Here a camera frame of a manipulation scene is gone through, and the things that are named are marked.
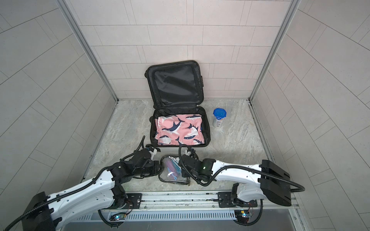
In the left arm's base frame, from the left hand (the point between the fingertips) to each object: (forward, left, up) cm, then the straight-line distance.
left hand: (168, 169), depth 76 cm
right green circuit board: (-19, -37, -5) cm, 42 cm away
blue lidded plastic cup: (+33, -30, +6) cm, 45 cm away
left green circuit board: (-20, +21, -2) cm, 29 cm away
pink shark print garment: (+24, -5, +2) cm, 24 cm away
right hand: (-2, -7, -2) cm, 8 cm away
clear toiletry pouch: (-1, -2, +1) cm, 2 cm away
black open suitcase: (+51, -2, +11) cm, 53 cm away
